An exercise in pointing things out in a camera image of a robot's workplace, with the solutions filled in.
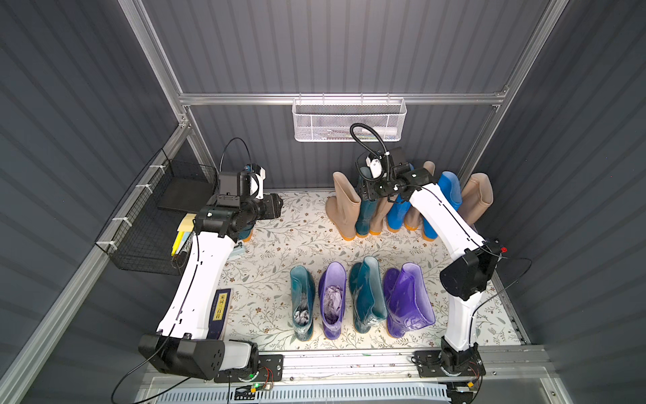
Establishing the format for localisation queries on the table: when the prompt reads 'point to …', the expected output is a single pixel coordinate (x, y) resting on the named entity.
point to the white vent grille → (435, 393)
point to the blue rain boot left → (399, 212)
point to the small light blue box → (237, 251)
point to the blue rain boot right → (449, 183)
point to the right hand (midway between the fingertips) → (371, 186)
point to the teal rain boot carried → (245, 234)
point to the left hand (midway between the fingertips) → (277, 202)
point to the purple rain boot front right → (407, 302)
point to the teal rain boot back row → (362, 222)
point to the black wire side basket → (142, 234)
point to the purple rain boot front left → (332, 285)
